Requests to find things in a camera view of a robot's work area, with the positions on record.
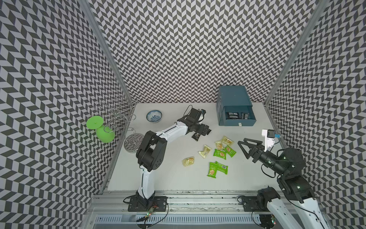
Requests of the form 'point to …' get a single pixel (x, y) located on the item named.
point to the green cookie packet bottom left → (213, 168)
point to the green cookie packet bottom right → (222, 168)
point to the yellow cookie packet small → (218, 144)
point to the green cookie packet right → (231, 152)
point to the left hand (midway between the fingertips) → (201, 127)
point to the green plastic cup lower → (106, 133)
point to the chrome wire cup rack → (121, 110)
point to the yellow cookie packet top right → (227, 140)
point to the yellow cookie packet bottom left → (188, 161)
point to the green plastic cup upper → (95, 122)
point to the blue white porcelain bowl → (154, 116)
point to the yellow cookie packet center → (207, 149)
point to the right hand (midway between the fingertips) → (240, 144)
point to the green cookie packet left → (219, 153)
